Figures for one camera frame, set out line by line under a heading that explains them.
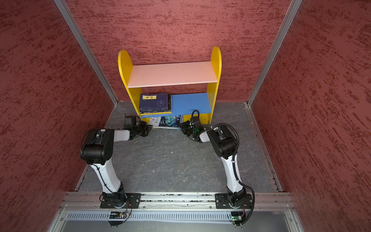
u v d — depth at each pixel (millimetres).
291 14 739
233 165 598
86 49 874
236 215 715
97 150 524
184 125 1023
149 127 1021
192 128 901
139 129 888
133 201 741
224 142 587
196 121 844
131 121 812
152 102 939
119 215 708
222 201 740
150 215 709
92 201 759
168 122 1061
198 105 1008
